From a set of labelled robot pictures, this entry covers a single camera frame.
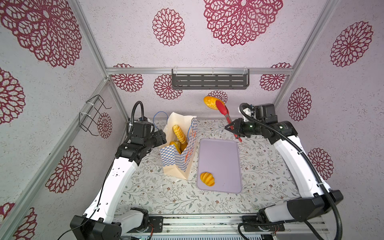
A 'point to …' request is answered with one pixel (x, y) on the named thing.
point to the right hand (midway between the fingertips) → (227, 126)
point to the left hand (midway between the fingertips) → (159, 138)
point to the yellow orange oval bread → (177, 144)
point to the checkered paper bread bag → (174, 163)
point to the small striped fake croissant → (207, 178)
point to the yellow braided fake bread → (179, 133)
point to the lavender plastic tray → (221, 158)
